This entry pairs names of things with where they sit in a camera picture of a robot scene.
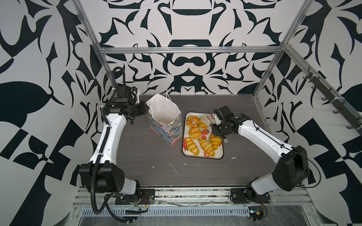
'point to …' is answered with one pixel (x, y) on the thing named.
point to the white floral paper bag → (165, 118)
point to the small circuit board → (256, 213)
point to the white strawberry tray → (198, 140)
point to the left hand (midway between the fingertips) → (145, 106)
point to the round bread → (194, 132)
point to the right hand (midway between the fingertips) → (213, 129)
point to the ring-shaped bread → (192, 121)
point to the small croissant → (203, 125)
